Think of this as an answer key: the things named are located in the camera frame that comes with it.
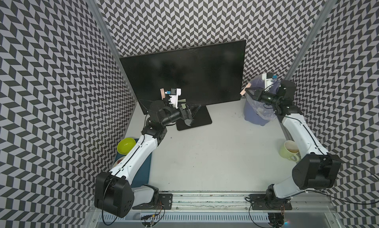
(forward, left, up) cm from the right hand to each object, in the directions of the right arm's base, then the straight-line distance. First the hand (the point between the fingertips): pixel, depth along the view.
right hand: (244, 91), depth 76 cm
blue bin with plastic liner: (-2, -9, -15) cm, 18 cm away
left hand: (-10, +25, +1) cm, 27 cm away
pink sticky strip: (0, +1, 0) cm, 1 cm away
